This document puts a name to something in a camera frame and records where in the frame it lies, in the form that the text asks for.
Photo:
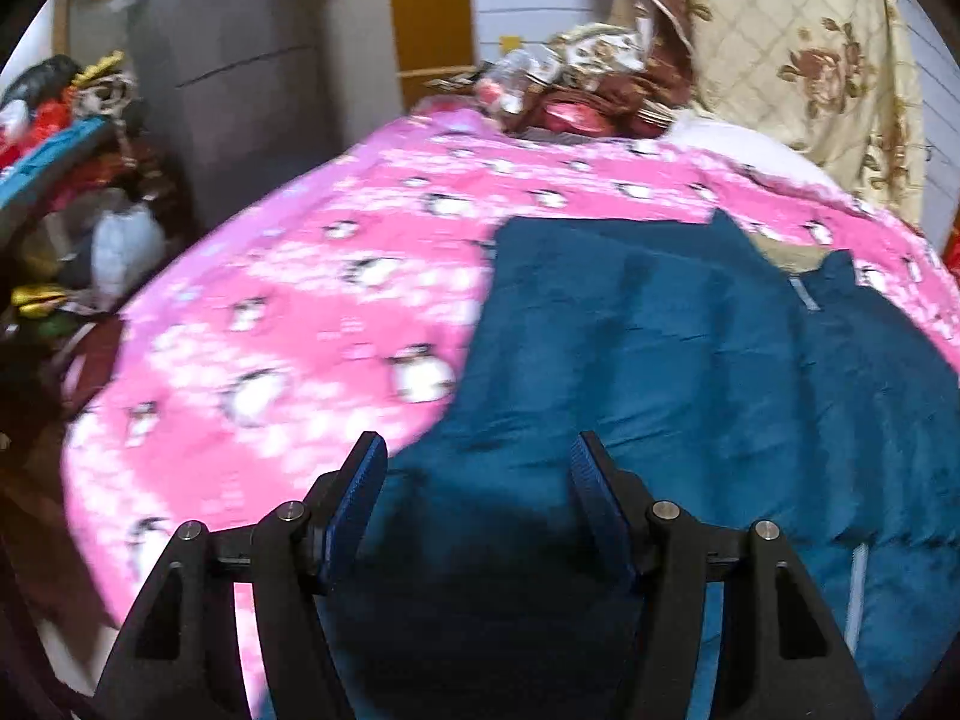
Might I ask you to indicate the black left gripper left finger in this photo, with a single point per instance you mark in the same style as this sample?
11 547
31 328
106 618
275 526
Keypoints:
219 603

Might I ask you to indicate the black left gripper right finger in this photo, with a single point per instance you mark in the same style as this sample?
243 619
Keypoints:
780 653

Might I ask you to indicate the dark blue puffer jacket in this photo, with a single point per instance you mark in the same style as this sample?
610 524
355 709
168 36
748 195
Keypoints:
728 387

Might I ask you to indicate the cluttered clothes shelf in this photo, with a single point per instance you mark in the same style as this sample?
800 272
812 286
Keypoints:
72 148

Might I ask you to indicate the pink penguin print quilt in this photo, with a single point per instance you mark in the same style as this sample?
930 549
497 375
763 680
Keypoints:
347 302

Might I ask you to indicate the white plastic bag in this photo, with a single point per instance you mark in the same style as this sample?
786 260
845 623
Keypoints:
126 246

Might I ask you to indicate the red plastic bag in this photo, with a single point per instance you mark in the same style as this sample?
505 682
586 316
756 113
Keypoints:
951 254

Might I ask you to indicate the white pillow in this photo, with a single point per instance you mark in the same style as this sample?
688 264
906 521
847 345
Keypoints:
752 152

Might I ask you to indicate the brown floral bedding pile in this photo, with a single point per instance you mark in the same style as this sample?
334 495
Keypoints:
594 81

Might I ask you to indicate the grey refrigerator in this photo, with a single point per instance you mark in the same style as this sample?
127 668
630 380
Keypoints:
234 95

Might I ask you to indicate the cream floral rose quilt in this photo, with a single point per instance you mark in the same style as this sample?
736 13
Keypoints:
835 80

